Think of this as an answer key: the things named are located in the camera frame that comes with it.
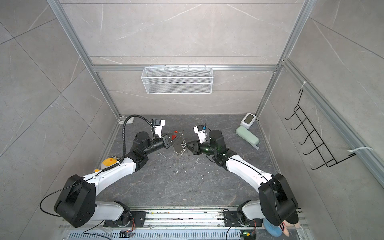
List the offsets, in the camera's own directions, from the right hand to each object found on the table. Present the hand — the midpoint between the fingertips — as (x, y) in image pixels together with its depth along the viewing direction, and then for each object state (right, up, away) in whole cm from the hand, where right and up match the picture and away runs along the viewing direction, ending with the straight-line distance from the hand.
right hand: (185, 144), depth 78 cm
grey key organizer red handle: (-3, 0, -2) cm, 4 cm away
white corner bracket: (-52, +15, +37) cm, 66 cm away
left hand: (-2, +6, -3) cm, 8 cm away
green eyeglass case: (+44, +3, +28) cm, 52 cm away
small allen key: (-19, -9, +20) cm, 30 cm away
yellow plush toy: (-47, -12, +8) cm, 49 cm away
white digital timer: (+46, +14, +34) cm, 59 cm away
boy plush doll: (+42, -38, -12) cm, 58 cm away
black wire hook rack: (+58, -4, -20) cm, 62 cm away
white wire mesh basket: (-7, +41, +23) cm, 48 cm away
